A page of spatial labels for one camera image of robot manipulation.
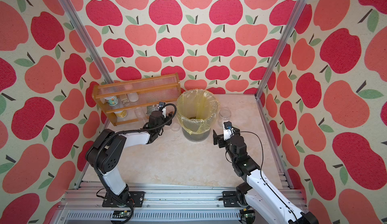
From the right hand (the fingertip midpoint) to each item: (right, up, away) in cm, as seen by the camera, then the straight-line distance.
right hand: (224, 131), depth 79 cm
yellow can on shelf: (-66, +8, +23) cm, 71 cm away
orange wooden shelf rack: (-41, +23, +7) cm, 47 cm away
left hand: (-32, +9, +16) cm, 37 cm away
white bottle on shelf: (-55, +20, +16) cm, 61 cm away
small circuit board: (-52, -39, -8) cm, 65 cm away
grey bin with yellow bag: (-15, +11, +14) cm, 24 cm away
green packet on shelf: (-49, +11, +28) cm, 58 cm away
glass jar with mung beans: (+3, +8, +15) cm, 18 cm away
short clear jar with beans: (-49, +9, +11) cm, 52 cm away
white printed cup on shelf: (-67, +17, +12) cm, 70 cm away
